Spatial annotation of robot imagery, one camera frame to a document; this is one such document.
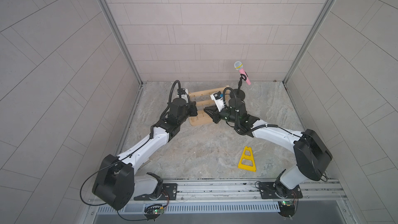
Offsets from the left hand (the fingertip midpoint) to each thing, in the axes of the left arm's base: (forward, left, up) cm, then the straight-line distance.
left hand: (199, 101), depth 82 cm
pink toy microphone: (+21, -23, +7) cm, 32 cm away
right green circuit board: (-45, -40, -19) cm, 63 cm away
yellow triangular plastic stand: (-23, -25, -18) cm, 38 cm away
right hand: (-5, -3, 0) cm, 6 cm away
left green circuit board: (-46, +18, -18) cm, 52 cm away
